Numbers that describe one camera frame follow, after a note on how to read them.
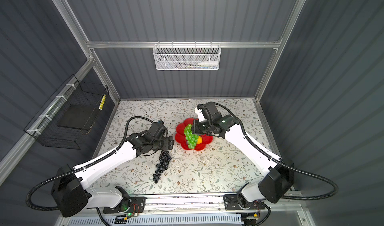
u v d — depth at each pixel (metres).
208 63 0.87
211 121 0.57
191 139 0.80
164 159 0.84
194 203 0.75
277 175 0.40
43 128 0.62
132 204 0.73
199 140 0.89
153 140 0.61
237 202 0.67
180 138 0.82
